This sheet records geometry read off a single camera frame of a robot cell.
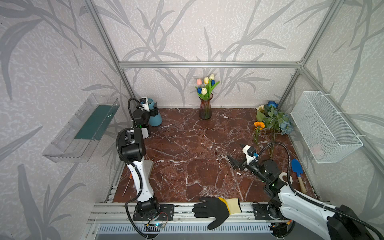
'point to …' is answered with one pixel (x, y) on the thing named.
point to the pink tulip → (199, 81)
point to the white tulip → (211, 77)
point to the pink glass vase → (205, 110)
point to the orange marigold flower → (259, 126)
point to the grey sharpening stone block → (148, 166)
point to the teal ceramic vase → (154, 121)
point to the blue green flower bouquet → (276, 122)
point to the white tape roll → (281, 174)
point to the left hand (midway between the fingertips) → (151, 96)
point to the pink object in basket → (318, 150)
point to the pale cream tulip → (204, 91)
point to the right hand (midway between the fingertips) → (235, 145)
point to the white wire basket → (328, 136)
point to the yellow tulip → (206, 80)
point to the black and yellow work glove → (219, 208)
